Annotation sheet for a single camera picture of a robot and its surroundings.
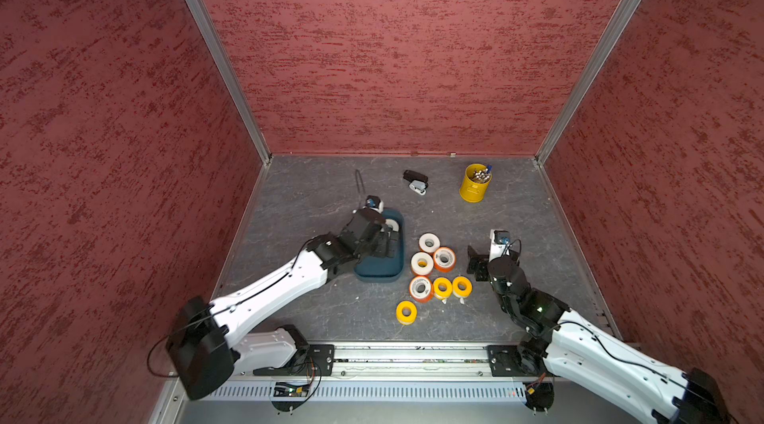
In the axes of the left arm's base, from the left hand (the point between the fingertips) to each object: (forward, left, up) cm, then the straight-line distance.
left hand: (379, 239), depth 80 cm
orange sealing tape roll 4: (-9, -12, -13) cm, 20 cm away
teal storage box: (-3, +3, -13) cm, 14 cm away
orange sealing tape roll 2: (-1, -13, -12) cm, 17 cm away
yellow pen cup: (+25, -32, -5) cm, 41 cm away
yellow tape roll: (-8, -19, -14) cm, 25 cm away
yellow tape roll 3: (-17, -8, -14) cm, 23 cm away
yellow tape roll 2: (-8, -24, -14) cm, 29 cm away
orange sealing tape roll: (+7, -16, -14) cm, 22 cm away
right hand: (-2, -29, -4) cm, 30 cm away
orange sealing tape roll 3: (0, -20, -13) cm, 24 cm away
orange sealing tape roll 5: (+13, -4, -13) cm, 19 cm away
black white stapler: (+31, -14, -13) cm, 36 cm away
